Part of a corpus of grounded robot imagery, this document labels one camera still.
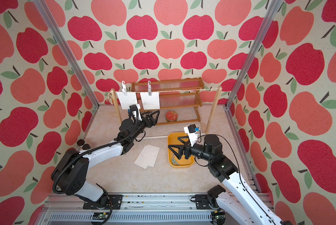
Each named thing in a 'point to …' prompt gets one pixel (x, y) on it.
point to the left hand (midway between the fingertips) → (156, 114)
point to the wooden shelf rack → (179, 98)
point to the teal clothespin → (174, 161)
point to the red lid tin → (171, 116)
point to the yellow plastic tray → (172, 139)
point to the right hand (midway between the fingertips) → (175, 145)
